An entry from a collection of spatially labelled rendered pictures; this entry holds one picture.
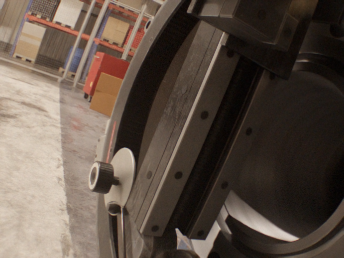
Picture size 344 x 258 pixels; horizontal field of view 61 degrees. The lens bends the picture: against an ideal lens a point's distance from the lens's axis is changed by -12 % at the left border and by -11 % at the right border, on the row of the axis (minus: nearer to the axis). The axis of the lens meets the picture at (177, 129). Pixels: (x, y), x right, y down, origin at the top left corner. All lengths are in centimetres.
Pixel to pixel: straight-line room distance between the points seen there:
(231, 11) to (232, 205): 33
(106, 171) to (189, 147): 17
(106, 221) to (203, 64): 32
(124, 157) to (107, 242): 15
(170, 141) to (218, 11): 17
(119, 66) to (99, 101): 107
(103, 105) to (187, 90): 446
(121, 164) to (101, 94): 432
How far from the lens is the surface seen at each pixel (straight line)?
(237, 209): 52
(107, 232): 56
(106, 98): 482
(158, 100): 62
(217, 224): 52
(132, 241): 48
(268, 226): 54
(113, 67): 567
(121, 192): 51
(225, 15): 29
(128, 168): 50
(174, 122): 39
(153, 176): 40
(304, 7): 43
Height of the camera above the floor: 62
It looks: 5 degrees down
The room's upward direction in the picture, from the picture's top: 21 degrees clockwise
